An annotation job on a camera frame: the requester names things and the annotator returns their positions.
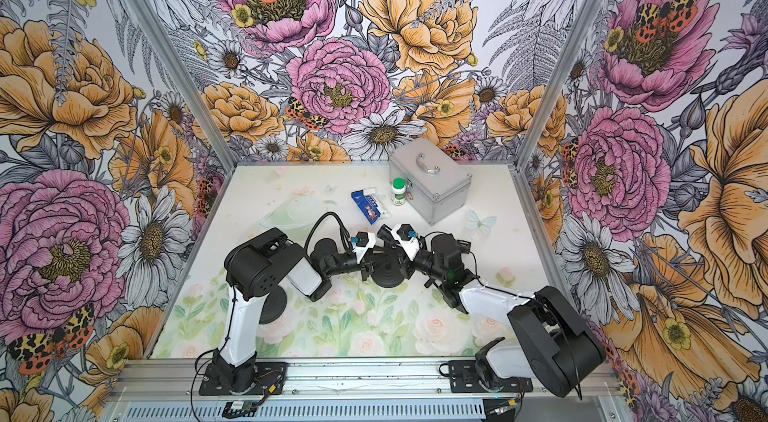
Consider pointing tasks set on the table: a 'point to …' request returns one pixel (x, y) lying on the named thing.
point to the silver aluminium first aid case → (436, 187)
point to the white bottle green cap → (398, 192)
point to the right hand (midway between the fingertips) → (388, 250)
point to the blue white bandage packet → (374, 205)
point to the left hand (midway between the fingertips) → (393, 258)
